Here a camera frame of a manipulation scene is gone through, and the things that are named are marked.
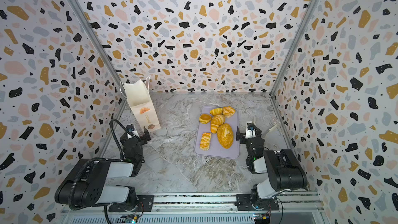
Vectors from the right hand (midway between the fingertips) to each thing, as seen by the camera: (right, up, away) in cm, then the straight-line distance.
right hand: (245, 123), depth 89 cm
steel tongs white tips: (+17, -6, +11) cm, 21 cm away
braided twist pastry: (-23, -10, +3) cm, 26 cm away
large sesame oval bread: (-11, -7, +3) cm, 14 cm away
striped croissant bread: (-16, +1, +8) cm, 18 cm away
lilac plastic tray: (-17, -16, +4) cm, 24 cm away
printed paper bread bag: (-65, +18, +5) cm, 67 cm away
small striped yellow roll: (-16, +6, +15) cm, 23 cm away
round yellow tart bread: (-24, +2, +12) cm, 27 cm away
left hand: (-62, -2, -3) cm, 62 cm away
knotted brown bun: (-8, +6, +17) cm, 20 cm away
